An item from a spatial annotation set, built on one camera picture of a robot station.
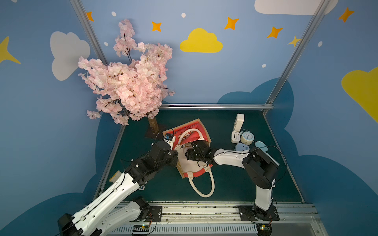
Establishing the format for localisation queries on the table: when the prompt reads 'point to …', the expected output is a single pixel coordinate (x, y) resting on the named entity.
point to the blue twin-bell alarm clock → (246, 137)
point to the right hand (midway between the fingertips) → (189, 152)
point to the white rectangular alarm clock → (235, 136)
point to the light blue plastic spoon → (263, 146)
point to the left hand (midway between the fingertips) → (177, 150)
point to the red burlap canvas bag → (183, 137)
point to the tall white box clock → (239, 121)
